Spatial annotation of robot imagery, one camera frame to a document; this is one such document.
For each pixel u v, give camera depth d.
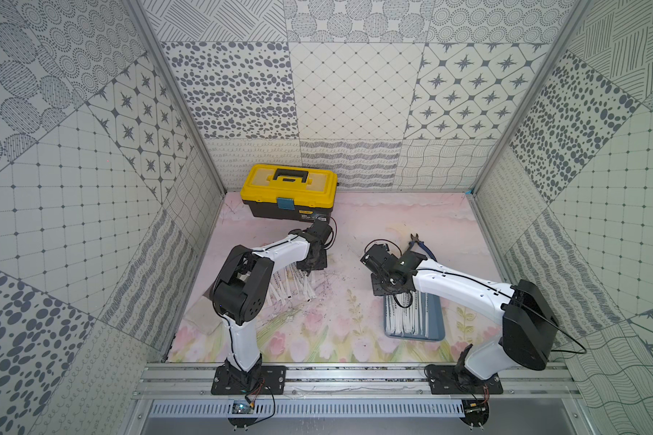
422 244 1.03
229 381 0.69
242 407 0.72
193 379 0.75
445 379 0.72
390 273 0.61
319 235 0.78
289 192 0.98
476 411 0.73
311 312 0.87
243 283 0.51
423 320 0.84
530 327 0.42
